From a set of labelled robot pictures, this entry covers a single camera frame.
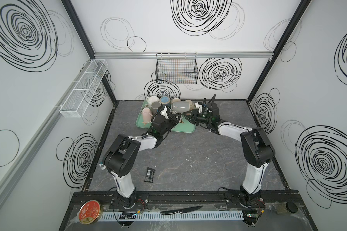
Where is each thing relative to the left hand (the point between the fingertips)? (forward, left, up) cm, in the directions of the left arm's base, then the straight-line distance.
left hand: (181, 114), depth 87 cm
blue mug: (+20, +12, -7) cm, 25 cm away
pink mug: (+7, +24, -10) cm, 27 cm away
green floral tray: (+5, -2, -19) cm, 20 cm away
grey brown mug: (+14, +19, -7) cm, 25 cm away
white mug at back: (+24, +23, -11) cm, 35 cm away
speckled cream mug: (+21, +4, -9) cm, 24 cm away
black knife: (-47, -1, -19) cm, 51 cm away
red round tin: (-49, +43, -16) cm, 68 cm away
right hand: (-1, -1, 0) cm, 1 cm away
